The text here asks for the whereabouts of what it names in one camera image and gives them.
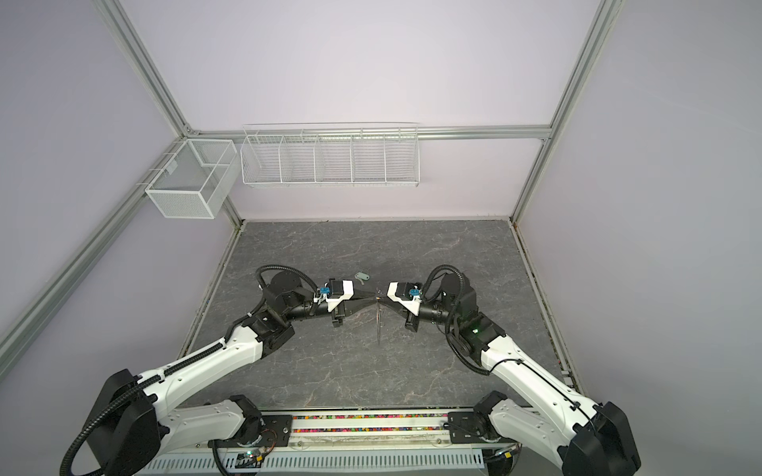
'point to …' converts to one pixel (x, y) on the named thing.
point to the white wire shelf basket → (331, 155)
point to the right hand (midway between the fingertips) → (382, 295)
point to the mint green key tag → (362, 276)
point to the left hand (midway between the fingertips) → (374, 296)
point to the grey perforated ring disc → (379, 322)
